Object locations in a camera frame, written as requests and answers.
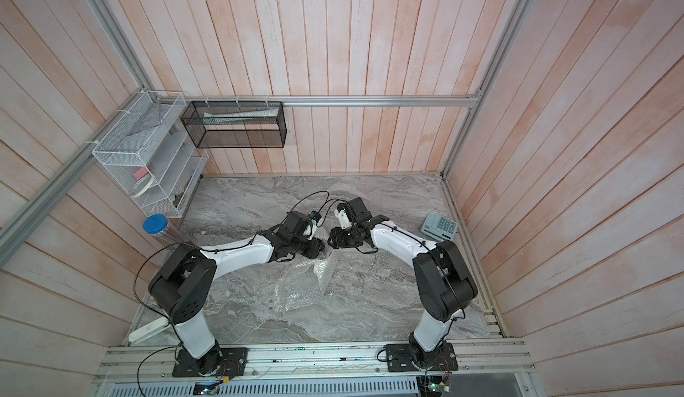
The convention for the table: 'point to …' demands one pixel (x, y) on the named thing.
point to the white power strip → (148, 329)
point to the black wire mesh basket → (236, 124)
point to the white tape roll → (142, 186)
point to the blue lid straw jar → (157, 225)
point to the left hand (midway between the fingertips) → (318, 248)
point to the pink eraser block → (140, 173)
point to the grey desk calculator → (439, 226)
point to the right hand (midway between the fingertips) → (333, 239)
